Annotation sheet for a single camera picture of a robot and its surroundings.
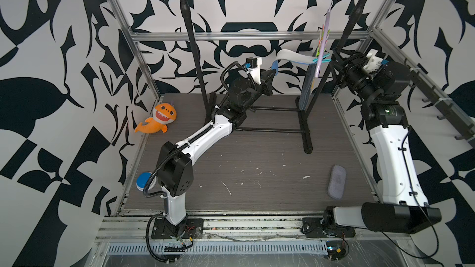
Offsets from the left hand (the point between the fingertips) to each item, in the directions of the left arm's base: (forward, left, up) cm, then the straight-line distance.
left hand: (272, 66), depth 69 cm
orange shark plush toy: (+8, +52, -36) cm, 64 cm away
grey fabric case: (-29, -31, -41) cm, 59 cm away
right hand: (-6, -16, +10) cm, 20 cm away
